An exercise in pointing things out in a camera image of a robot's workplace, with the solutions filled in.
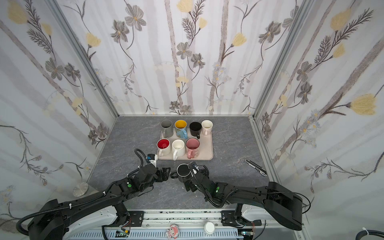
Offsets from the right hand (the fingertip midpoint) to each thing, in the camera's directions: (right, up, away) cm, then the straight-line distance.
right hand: (186, 172), depth 81 cm
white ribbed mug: (-6, +11, +14) cm, 19 cm away
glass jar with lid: (-49, -5, -12) cm, 51 cm away
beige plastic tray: (+12, +9, +17) cm, 23 cm away
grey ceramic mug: (-14, +26, +21) cm, 36 cm away
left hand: (-13, +3, +2) cm, 13 cm away
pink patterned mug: (+3, +12, +14) cm, 19 cm away
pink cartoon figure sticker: (-5, -24, -13) cm, 28 cm away
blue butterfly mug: (-4, +24, +18) cm, 31 cm away
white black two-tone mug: (+5, +25, +20) cm, 32 cm away
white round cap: (+11, -19, -17) cm, 28 cm away
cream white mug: (-16, +12, +18) cm, 27 cm away
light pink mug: (+14, +27, +24) cm, 38 cm away
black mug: (-2, 0, +1) cm, 2 cm away
